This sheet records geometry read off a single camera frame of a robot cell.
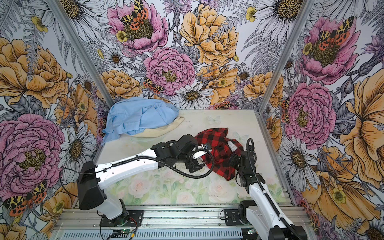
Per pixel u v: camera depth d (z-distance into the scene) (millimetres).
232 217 739
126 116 1118
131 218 731
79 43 839
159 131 1078
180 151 564
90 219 757
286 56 892
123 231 713
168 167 501
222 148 916
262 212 496
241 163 687
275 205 473
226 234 1120
